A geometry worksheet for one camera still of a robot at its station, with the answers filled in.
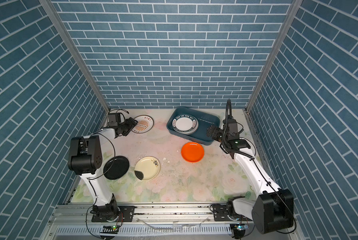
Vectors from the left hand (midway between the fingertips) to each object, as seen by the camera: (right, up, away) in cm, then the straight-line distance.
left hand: (135, 123), depth 102 cm
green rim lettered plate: (+34, -1, +7) cm, 35 cm away
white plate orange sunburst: (+4, -1, +9) cm, 10 cm away
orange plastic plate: (+39, -19, -5) cm, 44 cm away
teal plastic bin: (+50, +3, +13) cm, 52 cm away
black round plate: (-7, -27, -14) cm, 31 cm away
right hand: (+50, -3, -19) cm, 53 cm away
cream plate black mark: (+11, -27, -12) cm, 32 cm away
